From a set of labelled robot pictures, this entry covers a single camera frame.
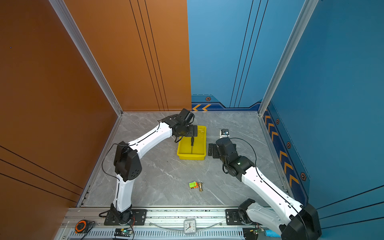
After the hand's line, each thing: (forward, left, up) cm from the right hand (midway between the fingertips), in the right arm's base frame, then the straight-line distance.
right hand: (216, 145), depth 80 cm
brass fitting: (-15, +9, -17) cm, 24 cm away
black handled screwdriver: (+14, +14, -17) cm, 26 cm away
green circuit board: (-37, +46, -19) cm, 62 cm away
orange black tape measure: (-35, +64, -14) cm, 74 cm away
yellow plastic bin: (+6, +18, -17) cm, 25 cm away
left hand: (+12, +13, -3) cm, 18 cm away
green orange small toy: (-16, +13, -15) cm, 25 cm away
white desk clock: (-35, +14, -16) cm, 41 cm away
